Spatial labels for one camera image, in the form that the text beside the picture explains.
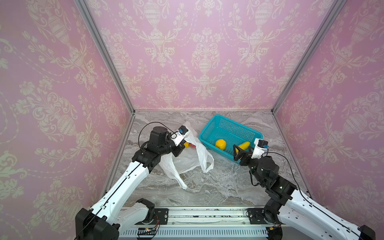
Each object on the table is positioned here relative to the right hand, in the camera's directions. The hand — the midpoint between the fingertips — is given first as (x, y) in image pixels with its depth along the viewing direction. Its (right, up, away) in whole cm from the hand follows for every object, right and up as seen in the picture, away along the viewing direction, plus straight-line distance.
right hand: (241, 146), depth 74 cm
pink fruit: (-24, 0, +2) cm, 24 cm away
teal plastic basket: (+5, +5, +32) cm, 32 cm away
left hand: (-27, +3, +1) cm, 28 cm away
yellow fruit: (-6, -1, +20) cm, 21 cm away
